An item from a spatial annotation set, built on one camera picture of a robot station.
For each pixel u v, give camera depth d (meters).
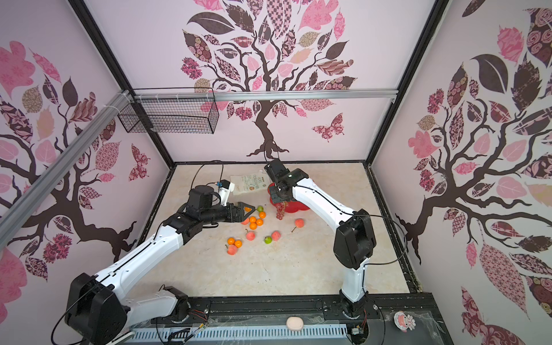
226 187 0.71
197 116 0.79
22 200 0.52
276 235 0.90
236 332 0.64
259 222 0.95
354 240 0.47
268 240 0.89
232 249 0.85
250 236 0.90
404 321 0.68
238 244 0.88
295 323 0.70
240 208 0.68
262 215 0.98
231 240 0.90
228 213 0.69
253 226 0.93
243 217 0.69
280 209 0.88
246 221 0.71
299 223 0.93
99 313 0.38
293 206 0.88
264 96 0.92
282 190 0.61
